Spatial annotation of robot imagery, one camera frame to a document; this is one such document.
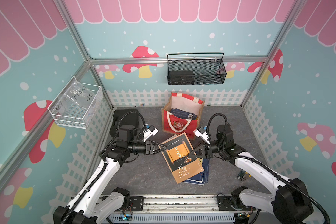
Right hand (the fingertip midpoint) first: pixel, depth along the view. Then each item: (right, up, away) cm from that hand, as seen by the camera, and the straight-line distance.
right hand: (190, 155), depth 66 cm
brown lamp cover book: (-4, -4, -1) cm, 6 cm away
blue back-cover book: (0, +21, +37) cm, 42 cm away
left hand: (-13, +2, +1) cm, 13 cm away
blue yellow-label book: (+8, -16, +13) cm, 22 cm away
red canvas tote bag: (-7, +13, +30) cm, 34 cm away
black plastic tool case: (-46, +19, +40) cm, 64 cm away
